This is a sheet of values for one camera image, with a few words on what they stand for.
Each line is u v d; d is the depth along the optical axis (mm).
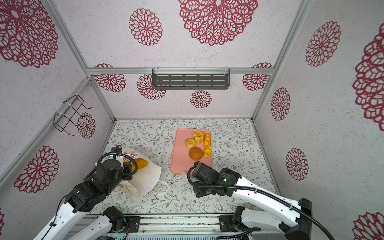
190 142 1005
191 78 972
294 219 390
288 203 407
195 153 953
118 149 576
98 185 493
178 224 751
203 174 515
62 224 421
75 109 810
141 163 865
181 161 978
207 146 1027
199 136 1060
